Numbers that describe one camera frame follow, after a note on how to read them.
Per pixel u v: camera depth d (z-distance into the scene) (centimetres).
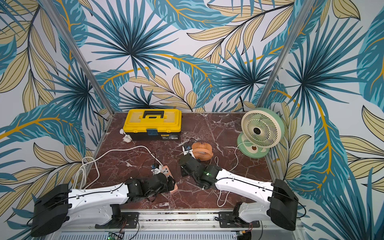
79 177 84
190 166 57
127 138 100
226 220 73
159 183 61
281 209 39
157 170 75
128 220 73
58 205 41
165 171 86
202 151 85
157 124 91
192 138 106
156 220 75
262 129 81
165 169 88
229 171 52
